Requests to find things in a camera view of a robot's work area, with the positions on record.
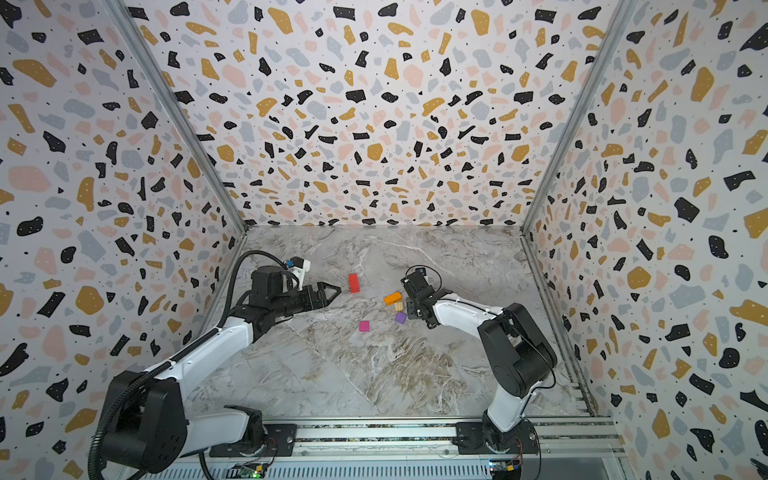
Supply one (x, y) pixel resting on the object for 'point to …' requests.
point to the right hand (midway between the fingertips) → (415, 299)
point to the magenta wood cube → (364, 326)
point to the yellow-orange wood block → (393, 298)
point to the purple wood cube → (400, 317)
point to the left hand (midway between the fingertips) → (330, 289)
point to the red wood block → (354, 283)
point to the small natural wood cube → (398, 306)
